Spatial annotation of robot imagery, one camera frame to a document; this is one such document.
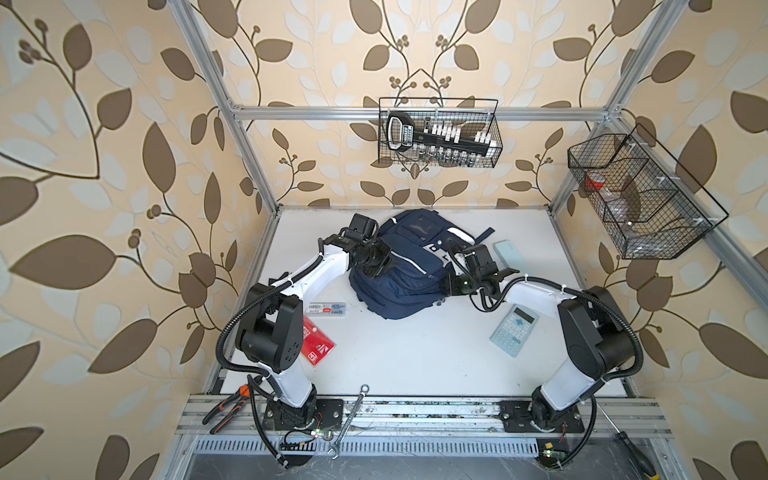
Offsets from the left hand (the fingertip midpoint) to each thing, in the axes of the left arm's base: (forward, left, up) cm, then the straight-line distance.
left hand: (405, 256), depth 86 cm
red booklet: (-20, +26, -18) cm, 37 cm away
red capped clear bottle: (+15, -52, +17) cm, 56 cm away
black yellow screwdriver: (-43, -55, -15) cm, 72 cm away
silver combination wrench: (-45, +15, -17) cm, 50 cm away
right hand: (-3, -12, -12) cm, 17 cm away
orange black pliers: (-34, +42, -16) cm, 57 cm away
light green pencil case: (+13, -38, -16) cm, 43 cm away
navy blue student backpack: (-6, -2, -4) cm, 7 cm away
